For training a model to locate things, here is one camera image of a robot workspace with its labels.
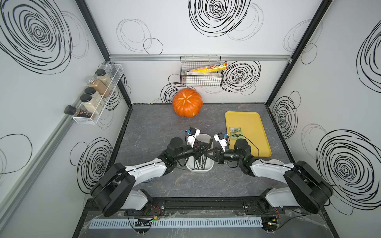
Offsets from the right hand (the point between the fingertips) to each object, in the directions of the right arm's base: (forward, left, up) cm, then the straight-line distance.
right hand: (205, 156), depth 75 cm
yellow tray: (+28, -35, -16) cm, 47 cm away
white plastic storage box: (+2, 0, -16) cm, 16 cm away
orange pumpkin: (+42, +12, -3) cm, 43 cm away
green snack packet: (+25, -23, -16) cm, 37 cm away
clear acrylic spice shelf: (+49, +59, +16) cm, 79 cm away
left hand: (+4, -2, +4) cm, 5 cm away
